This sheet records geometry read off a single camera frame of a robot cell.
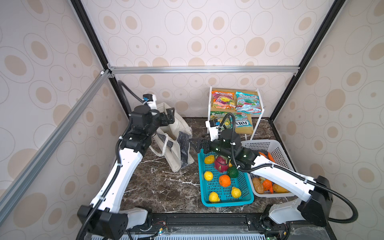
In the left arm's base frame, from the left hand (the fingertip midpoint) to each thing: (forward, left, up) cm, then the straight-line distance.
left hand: (171, 107), depth 69 cm
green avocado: (-17, -32, -34) cm, 50 cm away
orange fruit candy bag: (+10, -26, -4) cm, 28 cm away
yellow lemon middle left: (-18, -19, -36) cm, 44 cm away
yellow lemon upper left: (-8, -20, -36) cm, 42 cm away
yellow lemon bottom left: (-30, -21, -35) cm, 51 cm away
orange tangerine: (-22, -27, -35) cm, 50 cm away
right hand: (-10, -12, -10) cm, 19 cm away
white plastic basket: (0, -60, -34) cm, 69 cm away
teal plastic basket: (-25, -24, -40) cm, 53 cm away
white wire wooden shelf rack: (+16, -49, -25) cm, 57 cm away
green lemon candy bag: (+17, -27, -23) cm, 39 cm away
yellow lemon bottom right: (-28, -33, -36) cm, 56 cm away
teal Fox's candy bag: (+13, -40, -23) cm, 48 cm away
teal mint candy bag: (+9, -39, -5) cm, 40 cm away
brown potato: (-26, -44, -32) cm, 60 cm away
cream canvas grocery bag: (-8, 0, -16) cm, 18 cm away
